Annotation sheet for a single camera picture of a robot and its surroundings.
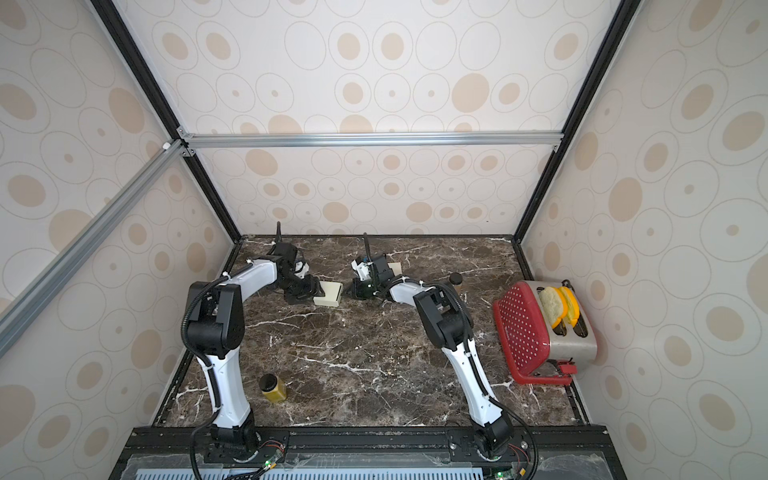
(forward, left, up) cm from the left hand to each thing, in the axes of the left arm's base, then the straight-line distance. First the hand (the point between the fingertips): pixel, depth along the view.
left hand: (320, 291), depth 99 cm
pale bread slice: (-14, -66, +16) cm, 69 cm away
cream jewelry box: (+10, -26, 0) cm, 28 cm away
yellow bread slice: (-15, -70, +17) cm, 74 cm away
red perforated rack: (-21, -60, +9) cm, 64 cm away
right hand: (-1, -6, -3) cm, 7 cm away
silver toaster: (-22, -69, +13) cm, 73 cm away
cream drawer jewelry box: (0, -4, -1) cm, 4 cm away
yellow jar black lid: (-33, +6, +5) cm, 34 cm away
